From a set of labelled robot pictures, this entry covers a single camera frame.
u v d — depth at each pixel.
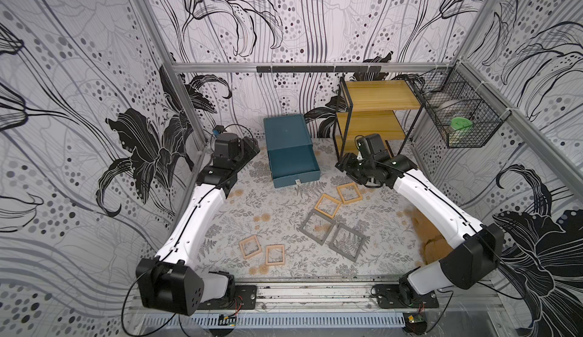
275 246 0.84
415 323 0.70
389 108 1.11
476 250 0.39
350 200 0.96
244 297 0.73
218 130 0.66
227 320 0.72
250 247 0.84
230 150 0.57
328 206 0.95
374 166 0.58
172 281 0.39
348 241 0.86
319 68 0.89
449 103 0.80
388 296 0.72
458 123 0.78
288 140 0.91
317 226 0.89
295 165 0.91
